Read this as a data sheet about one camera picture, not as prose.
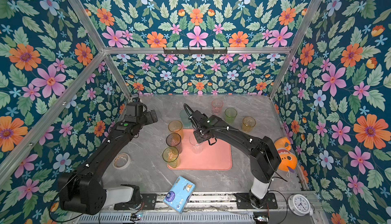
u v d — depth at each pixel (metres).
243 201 0.72
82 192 0.39
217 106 1.11
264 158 0.45
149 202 0.73
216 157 0.89
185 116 0.99
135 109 0.62
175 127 0.91
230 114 1.06
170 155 0.82
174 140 0.86
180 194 0.71
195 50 0.93
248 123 1.01
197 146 0.91
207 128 0.57
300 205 0.69
